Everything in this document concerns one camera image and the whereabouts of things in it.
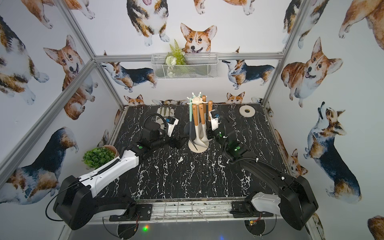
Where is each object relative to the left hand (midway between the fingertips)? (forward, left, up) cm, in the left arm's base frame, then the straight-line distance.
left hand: (185, 131), depth 79 cm
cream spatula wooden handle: (+1, -9, +13) cm, 15 cm away
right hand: (+3, -11, +6) cm, 13 cm away
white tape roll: (+29, -43, -22) cm, 57 cm away
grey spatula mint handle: (+1, -3, +7) cm, 7 cm away
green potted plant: (-11, +45, -5) cm, 47 cm away
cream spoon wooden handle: (0, -5, +9) cm, 11 cm away
